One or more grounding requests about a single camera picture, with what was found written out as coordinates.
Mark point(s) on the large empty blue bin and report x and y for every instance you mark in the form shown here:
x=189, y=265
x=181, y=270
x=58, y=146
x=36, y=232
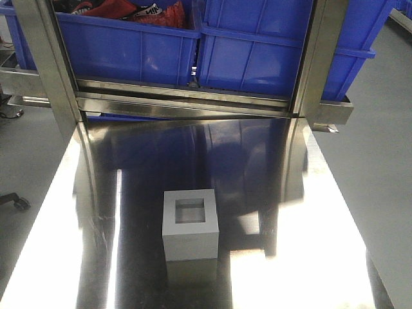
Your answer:
x=231, y=61

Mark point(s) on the red black snack bag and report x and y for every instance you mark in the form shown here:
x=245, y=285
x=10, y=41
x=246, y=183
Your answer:
x=106, y=8

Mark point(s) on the red orange crinkled bag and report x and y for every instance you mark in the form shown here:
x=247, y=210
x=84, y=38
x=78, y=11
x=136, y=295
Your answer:
x=174, y=16

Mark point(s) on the black chair base castor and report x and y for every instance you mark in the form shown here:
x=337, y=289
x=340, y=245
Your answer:
x=20, y=202

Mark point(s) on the blue bin holding snack bags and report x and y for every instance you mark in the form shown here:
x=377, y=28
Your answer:
x=106, y=51

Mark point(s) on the grey block with square hole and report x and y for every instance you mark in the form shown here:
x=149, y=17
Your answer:
x=190, y=244

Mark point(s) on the steel rack beside table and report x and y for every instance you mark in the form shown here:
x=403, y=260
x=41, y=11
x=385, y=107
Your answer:
x=180, y=107

